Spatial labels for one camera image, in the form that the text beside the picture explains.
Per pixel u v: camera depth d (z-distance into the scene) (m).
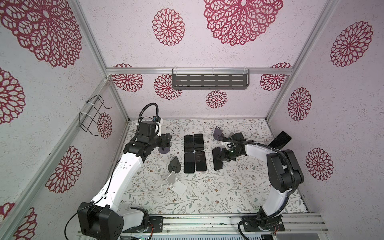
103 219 0.38
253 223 0.73
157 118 0.66
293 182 0.45
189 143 1.06
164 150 0.99
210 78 0.92
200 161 0.97
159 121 0.69
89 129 0.73
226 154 0.85
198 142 1.06
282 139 0.89
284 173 0.50
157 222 0.75
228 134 1.08
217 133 1.06
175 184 0.86
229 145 0.88
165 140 0.68
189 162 0.98
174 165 0.90
